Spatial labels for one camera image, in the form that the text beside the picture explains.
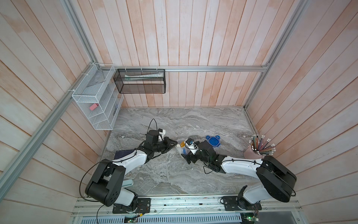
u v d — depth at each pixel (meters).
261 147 0.85
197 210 0.73
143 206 0.73
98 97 0.69
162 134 0.83
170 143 0.79
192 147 0.73
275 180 0.43
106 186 0.43
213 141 1.00
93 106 0.82
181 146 0.82
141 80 1.04
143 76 0.90
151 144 0.69
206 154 0.66
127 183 0.78
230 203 0.73
